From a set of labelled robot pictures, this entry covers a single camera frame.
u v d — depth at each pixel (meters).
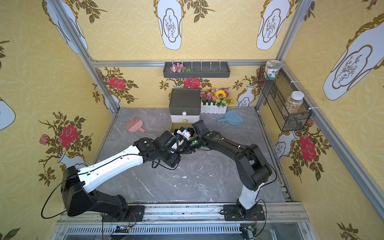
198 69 0.92
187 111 0.95
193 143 0.74
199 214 0.75
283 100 0.86
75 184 0.40
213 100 1.07
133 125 1.10
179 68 0.88
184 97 1.08
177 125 1.08
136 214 0.73
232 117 1.14
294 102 0.65
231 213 0.73
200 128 0.72
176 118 0.99
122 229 0.73
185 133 0.80
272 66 0.84
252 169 0.47
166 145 0.60
